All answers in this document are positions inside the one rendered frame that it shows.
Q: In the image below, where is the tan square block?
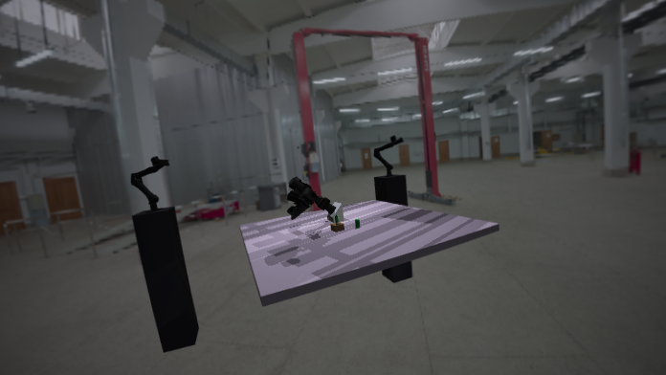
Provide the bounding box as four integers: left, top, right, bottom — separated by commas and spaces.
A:
330, 222, 344, 232

